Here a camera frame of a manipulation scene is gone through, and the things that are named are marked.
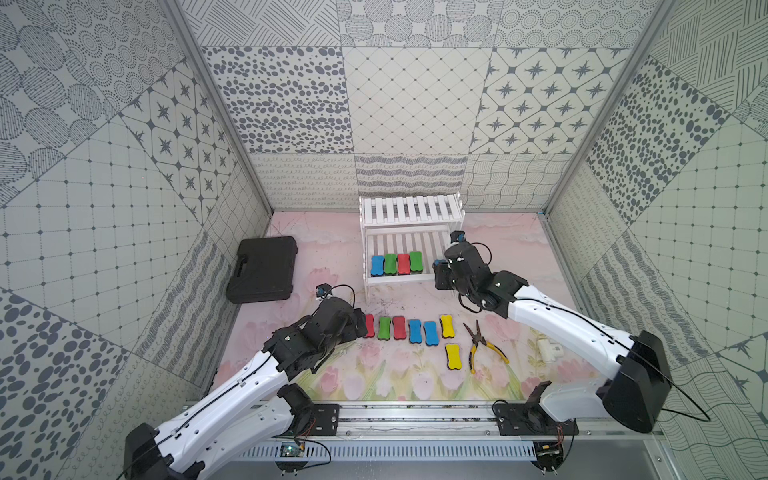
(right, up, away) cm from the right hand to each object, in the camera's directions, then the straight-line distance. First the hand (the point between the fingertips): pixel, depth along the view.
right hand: (440, 272), depth 81 cm
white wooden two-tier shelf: (-10, +10, +16) cm, 21 cm away
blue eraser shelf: (-18, +1, +7) cm, 19 cm away
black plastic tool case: (-57, -1, +17) cm, 59 cm away
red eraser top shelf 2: (-11, -18, +9) cm, 23 cm away
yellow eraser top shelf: (+3, -18, +8) cm, 20 cm away
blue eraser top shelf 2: (-2, -20, +7) cm, 21 cm away
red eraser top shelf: (-20, -18, +9) cm, 29 cm away
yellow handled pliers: (+12, -21, +7) cm, 25 cm away
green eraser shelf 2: (-6, +2, +9) cm, 11 cm away
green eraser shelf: (-14, +3, +7) cm, 16 cm away
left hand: (-24, -11, -5) cm, 26 cm away
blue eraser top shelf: (-7, -19, +8) cm, 22 cm away
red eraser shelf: (-10, +2, +6) cm, 12 cm away
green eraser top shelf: (-16, -18, +8) cm, 25 cm away
